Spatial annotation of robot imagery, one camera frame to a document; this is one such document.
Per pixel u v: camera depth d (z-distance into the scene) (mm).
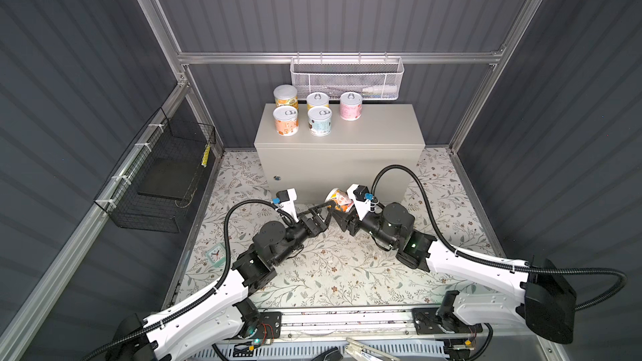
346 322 754
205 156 828
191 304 457
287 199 638
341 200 667
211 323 568
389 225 553
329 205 641
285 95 777
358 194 588
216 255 852
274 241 518
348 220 625
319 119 740
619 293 437
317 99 804
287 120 736
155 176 734
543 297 407
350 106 790
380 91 870
